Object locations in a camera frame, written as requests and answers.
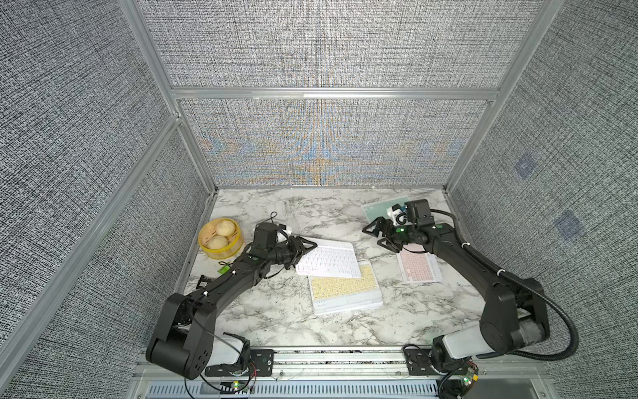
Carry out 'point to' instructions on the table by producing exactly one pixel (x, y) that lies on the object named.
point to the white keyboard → (329, 258)
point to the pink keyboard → (419, 267)
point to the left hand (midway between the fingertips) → (319, 246)
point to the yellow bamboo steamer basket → (236, 240)
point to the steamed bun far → (225, 227)
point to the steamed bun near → (218, 242)
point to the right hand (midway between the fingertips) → (369, 228)
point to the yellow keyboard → (336, 294)
